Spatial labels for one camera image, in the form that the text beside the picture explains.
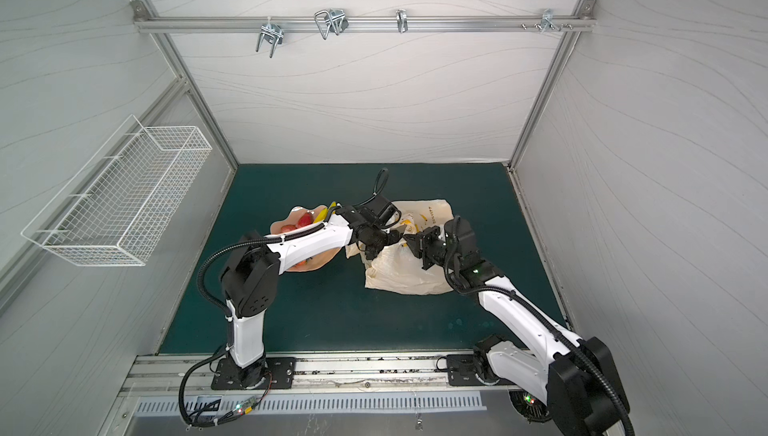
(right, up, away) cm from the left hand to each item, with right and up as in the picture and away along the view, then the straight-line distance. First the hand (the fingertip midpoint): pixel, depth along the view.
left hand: (406, 250), depth 86 cm
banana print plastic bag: (-3, -1, -12) cm, 12 cm away
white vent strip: (-58, -34, -16) cm, 69 cm away
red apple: (-33, +8, +11) cm, 35 cm away
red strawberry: (-38, +6, +7) cm, 39 cm away
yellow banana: (-28, +9, +12) cm, 32 cm away
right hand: (-1, +8, -8) cm, 11 cm away
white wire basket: (-68, +14, -19) cm, 72 cm away
